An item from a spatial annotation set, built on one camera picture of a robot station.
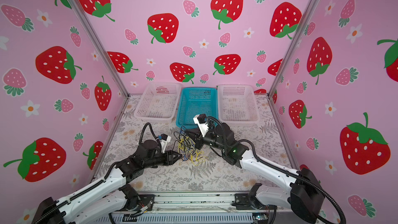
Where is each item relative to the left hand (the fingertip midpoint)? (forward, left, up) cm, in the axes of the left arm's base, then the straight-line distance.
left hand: (181, 155), depth 76 cm
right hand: (+5, -3, +15) cm, 16 cm away
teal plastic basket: (+48, -4, -11) cm, 50 cm away
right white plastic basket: (+46, -36, -12) cm, 60 cm away
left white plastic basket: (+46, +23, -11) cm, 53 cm away
